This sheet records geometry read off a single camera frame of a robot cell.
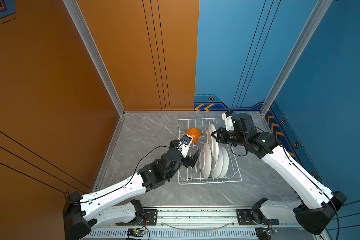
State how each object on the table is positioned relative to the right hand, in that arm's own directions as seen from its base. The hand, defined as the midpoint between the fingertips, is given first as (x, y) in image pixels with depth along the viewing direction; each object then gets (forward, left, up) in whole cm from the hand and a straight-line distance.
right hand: (210, 134), depth 71 cm
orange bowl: (+18, +6, -22) cm, 29 cm away
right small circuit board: (-36, -25, -32) cm, 54 cm away
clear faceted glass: (+10, +2, -19) cm, 21 cm away
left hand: (-4, +9, -3) cm, 11 cm away
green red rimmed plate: (-3, -1, -3) cm, 4 cm away
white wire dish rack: (-9, +4, -24) cm, 26 cm away
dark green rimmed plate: (-8, -5, -18) cm, 20 cm away
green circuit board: (-36, +36, -30) cm, 59 cm away
